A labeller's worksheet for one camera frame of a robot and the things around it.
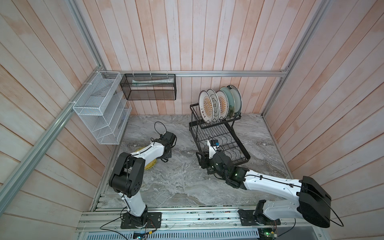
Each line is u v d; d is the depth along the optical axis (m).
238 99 0.82
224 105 0.86
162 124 1.15
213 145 0.67
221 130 1.07
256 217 0.65
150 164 0.91
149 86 1.04
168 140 0.76
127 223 0.71
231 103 0.83
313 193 0.41
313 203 0.41
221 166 0.57
